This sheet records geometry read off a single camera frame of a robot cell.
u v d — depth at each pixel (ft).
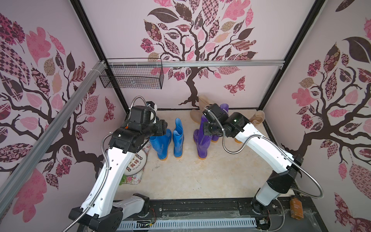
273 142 3.50
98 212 1.16
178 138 2.42
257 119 2.76
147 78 2.64
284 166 1.37
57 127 1.81
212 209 2.46
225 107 2.87
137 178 2.74
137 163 2.95
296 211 2.28
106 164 1.27
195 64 3.05
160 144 2.73
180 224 2.30
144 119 1.56
